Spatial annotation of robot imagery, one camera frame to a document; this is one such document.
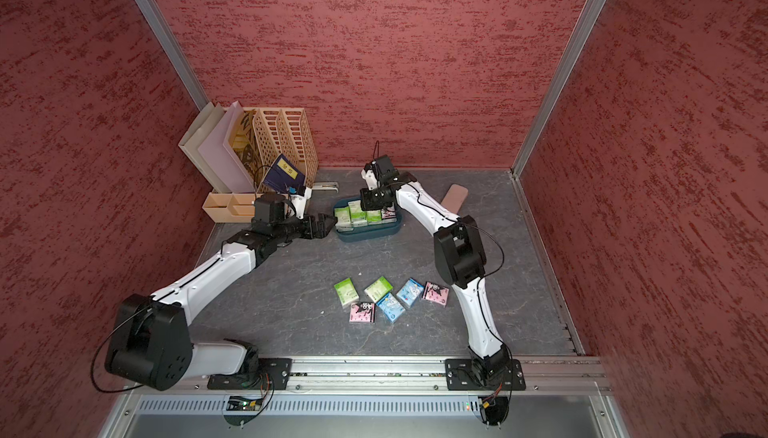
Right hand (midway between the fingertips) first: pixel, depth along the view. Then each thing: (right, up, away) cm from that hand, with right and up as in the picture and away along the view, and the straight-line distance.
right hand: (362, 208), depth 96 cm
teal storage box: (+2, -8, +3) cm, 9 cm away
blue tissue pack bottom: (+9, -27, -12) cm, 31 cm away
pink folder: (-45, +18, -3) cm, 49 cm away
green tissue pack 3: (-4, -24, -10) cm, 26 cm away
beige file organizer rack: (-35, +29, +15) cm, 47 cm away
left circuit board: (-28, -47, -23) cm, 60 cm away
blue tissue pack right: (+15, -24, -10) cm, 30 cm away
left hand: (-10, -4, -10) cm, 15 cm away
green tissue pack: (-2, -3, +5) cm, 6 cm away
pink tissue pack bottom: (+2, -29, -14) cm, 32 cm away
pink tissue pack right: (+23, -25, -10) cm, 35 cm away
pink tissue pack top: (+9, -2, +8) cm, 12 cm away
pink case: (+34, +3, +15) cm, 37 cm away
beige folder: (-50, +22, -8) cm, 55 cm away
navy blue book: (-30, +12, +11) cm, 34 cm away
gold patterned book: (-41, +21, +4) cm, 46 cm away
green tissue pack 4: (+6, -24, -8) cm, 26 cm away
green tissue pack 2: (+4, -3, +8) cm, 9 cm away
